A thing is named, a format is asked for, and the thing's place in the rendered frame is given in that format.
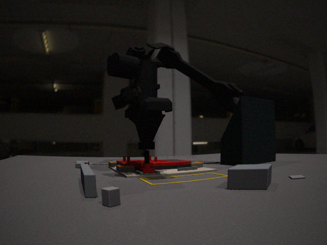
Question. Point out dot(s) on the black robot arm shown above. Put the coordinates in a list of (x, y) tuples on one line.
[(138, 64)]

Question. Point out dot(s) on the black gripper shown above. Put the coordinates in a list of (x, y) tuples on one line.
[(147, 115)]

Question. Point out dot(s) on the black rubber tyre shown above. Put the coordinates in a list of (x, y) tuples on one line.
[(143, 146)]

